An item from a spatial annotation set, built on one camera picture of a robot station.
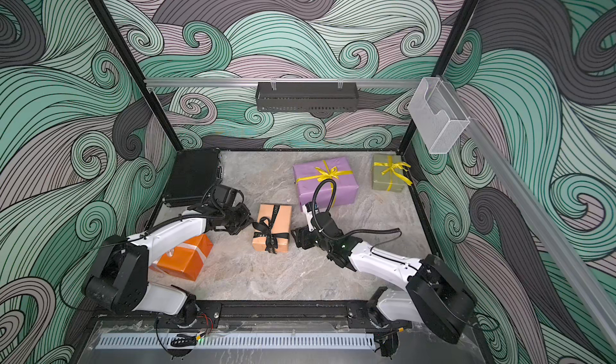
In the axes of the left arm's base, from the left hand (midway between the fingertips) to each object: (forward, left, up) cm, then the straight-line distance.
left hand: (256, 216), depth 87 cm
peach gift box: (-3, -10, -1) cm, 10 cm away
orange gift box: (-18, +19, +4) cm, 27 cm away
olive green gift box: (+18, -51, -3) cm, 55 cm away
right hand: (-6, -15, 0) cm, 16 cm away
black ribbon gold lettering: (-7, -5, 0) cm, 8 cm away
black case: (+21, +31, -2) cm, 37 cm away
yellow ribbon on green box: (+25, -57, -1) cm, 62 cm away
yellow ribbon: (+16, -27, +6) cm, 31 cm away
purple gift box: (+16, -20, +4) cm, 26 cm away
